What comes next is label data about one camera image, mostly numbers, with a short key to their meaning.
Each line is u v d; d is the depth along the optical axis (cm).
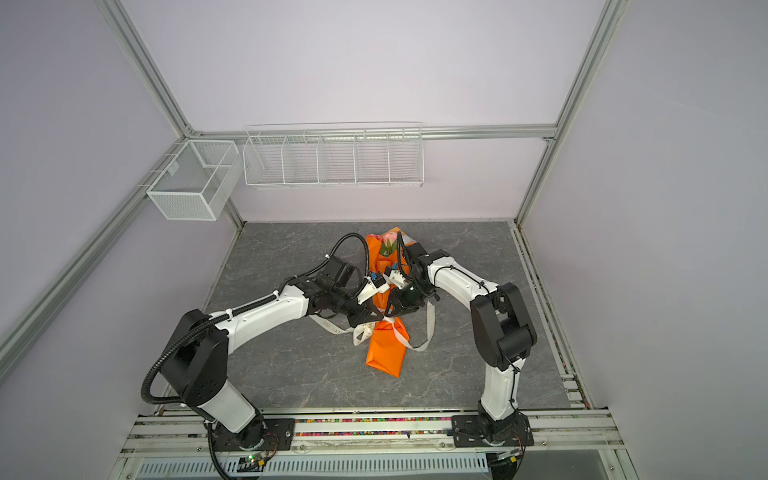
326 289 68
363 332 83
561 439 74
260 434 70
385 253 105
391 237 106
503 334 49
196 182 96
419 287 75
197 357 45
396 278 84
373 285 74
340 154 99
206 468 71
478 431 74
